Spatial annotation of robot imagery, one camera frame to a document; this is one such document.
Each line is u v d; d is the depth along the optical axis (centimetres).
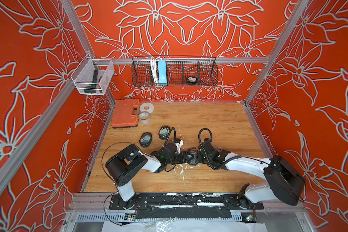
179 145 83
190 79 95
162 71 89
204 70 100
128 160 53
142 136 97
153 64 88
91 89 78
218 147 93
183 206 73
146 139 95
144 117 108
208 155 67
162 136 97
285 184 43
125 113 109
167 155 70
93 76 87
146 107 117
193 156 83
